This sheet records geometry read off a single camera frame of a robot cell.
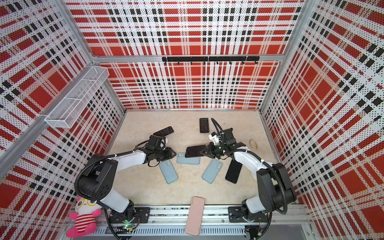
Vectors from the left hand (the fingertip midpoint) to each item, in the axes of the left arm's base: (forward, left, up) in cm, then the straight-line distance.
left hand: (174, 156), depth 92 cm
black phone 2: (+1, -13, +5) cm, 14 cm away
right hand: (-4, -17, +11) cm, 20 cm away
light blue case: (-1, -5, -3) cm, 5 cm away
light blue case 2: (-8, +3, -2) cm, 9 cm away
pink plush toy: (-30, +39, +3) cm, 49 cm away
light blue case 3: (-8, -24, -3) cm, 25 cm away
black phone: (+29, -20, -5) cm, 36 cm away
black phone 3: (-8, -37, -2) cm, 38 cm away
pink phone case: (-33, -13, -1) cm, 36 cm away
